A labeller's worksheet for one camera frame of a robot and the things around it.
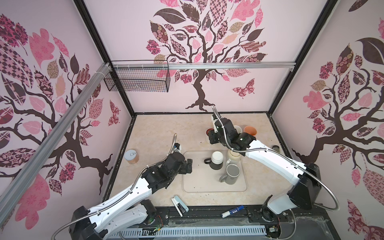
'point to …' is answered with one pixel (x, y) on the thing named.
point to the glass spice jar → (277, 148)
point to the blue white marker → (223, 215)
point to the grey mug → (232, 173)
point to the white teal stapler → (180, 206)
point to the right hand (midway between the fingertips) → (211, 130)
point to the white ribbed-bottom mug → (238, 128)
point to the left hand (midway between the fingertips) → (184, 163)
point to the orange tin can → (131, 156)
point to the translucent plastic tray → (203, 179)
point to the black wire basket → (138, 75)
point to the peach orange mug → (250, 130)
